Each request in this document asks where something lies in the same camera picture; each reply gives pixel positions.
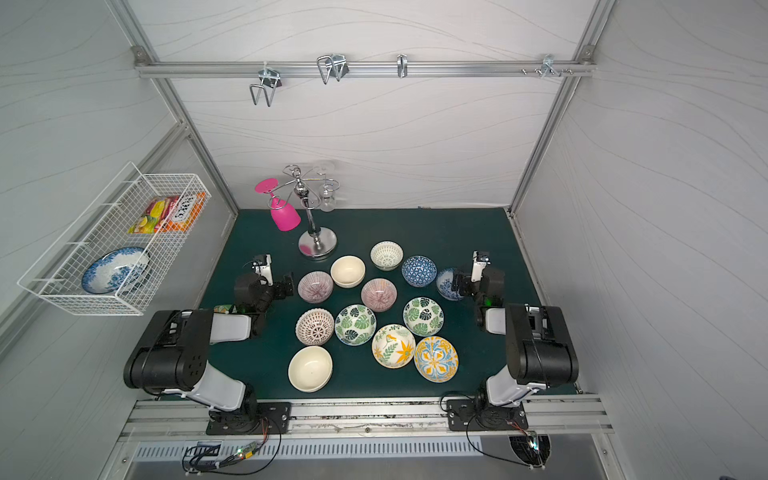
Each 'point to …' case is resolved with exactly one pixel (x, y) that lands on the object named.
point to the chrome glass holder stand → (309, 190)
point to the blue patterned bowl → (419, 271)
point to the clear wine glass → (327, 195)
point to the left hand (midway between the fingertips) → (278, 272)
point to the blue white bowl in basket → (116, 271)
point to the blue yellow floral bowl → (436, 359)
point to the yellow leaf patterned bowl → (393, 346)
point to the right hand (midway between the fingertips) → (473, 268)
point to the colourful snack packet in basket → (170, 214)
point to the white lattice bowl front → (314, 326)
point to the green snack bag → (222, 308)
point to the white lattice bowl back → (386, 255)
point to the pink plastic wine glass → (283, 215)
